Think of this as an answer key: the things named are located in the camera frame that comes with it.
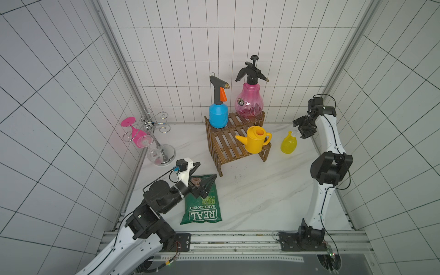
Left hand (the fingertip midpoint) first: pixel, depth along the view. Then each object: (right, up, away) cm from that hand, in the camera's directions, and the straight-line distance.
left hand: (205, 172), depth 65 cm
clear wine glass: (-28, +4, +22) cm, 36 cm away
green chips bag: (-5, -20, +13) cm, 25 cm away
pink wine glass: (-30, +13, +11) cm, 34 cm away
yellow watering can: (+23, +13, +14) cm, 30 cm away
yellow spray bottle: (+46, +10, +34) cm, 58 cm away
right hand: (+45, +20, +30) cm, 57 cm away
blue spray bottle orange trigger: (+5, +23, +12) cm, 27 cm away
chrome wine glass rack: (-38, +22, +34) cm, 56 cm away
